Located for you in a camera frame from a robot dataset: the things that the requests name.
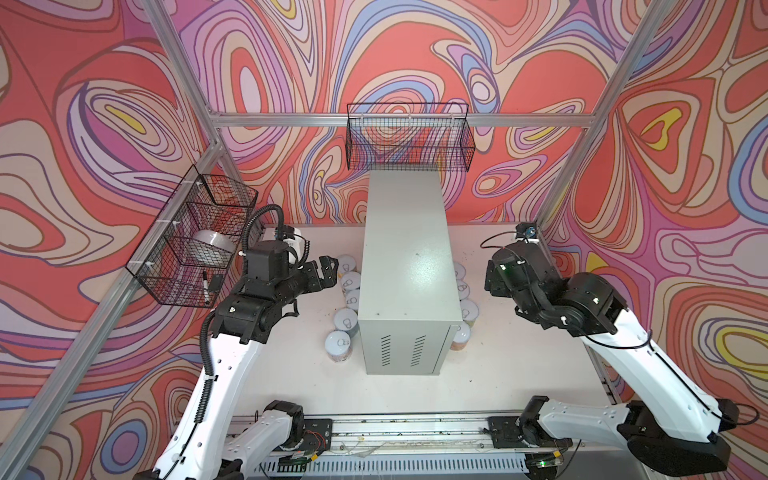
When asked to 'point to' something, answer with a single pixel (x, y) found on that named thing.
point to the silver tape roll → (211, 247)
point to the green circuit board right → (543, 460)
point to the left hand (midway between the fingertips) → (324, 262)
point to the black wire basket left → (160, 260)
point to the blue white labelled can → (338, 346)
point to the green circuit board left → (286, 461)
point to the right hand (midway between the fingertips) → (508, 274)
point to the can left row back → (346, 264)
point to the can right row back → (460, 271)
